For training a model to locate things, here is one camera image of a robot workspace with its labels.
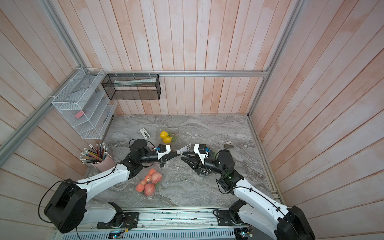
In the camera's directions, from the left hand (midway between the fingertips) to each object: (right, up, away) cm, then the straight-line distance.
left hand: (178, 155), depth 75 cm
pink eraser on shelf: (-56, +21, +8) cm, 61 cm away
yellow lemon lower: (-9, +6, +26) cm, 28 cm away
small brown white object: (+32, +2, +26) cm, 42 cm away
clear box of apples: (-16, -17, +8) cm, 25 cm away
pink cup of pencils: (-48, -3, +11) cm, 49 cm away
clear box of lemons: (-5, +10, +29) cm, 31 cm away
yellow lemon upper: (-12, +10, +28) cm, 32 cm away
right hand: (+3, +1, -6) cm, 7 cm away
